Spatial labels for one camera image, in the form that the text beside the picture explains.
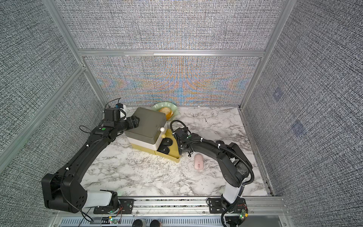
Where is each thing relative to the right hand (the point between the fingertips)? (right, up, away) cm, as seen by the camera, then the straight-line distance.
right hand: (186, 143), depth 91 cm
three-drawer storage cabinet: (-22, +7, -5) cm, 23 cm away
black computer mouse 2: (-15, -4, 0) cm, 15 cm away
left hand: (-29, +15, -8) cm, 34 cm away
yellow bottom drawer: (-8, -8, +1) cm, 11 cm away
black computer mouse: (-13, 0, +4) cm, 13 cm away
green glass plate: (-12, +26, +23) cm, 37 cm away
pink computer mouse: (+7, -10, -5) cm, 14 cm away
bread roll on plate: (-13, +21, +16) cm, 29 cm away
